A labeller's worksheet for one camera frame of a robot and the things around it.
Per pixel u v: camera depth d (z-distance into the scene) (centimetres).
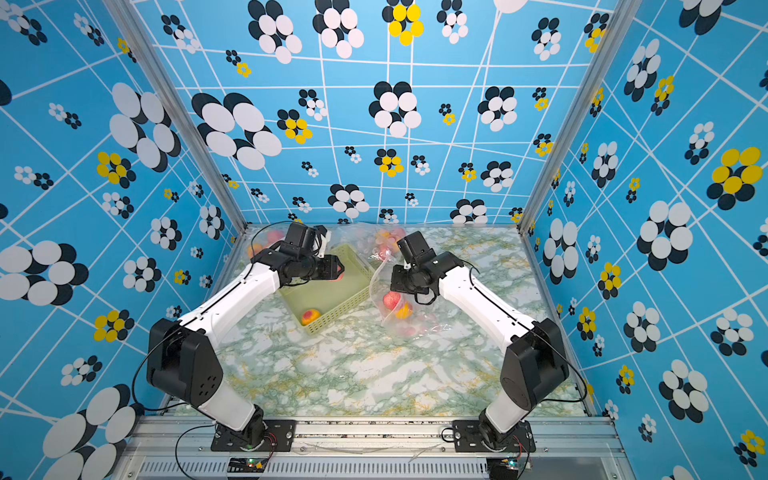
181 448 68
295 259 63
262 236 109
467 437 72
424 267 59
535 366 43
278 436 74
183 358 44
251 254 105
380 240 103
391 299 85
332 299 97
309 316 89
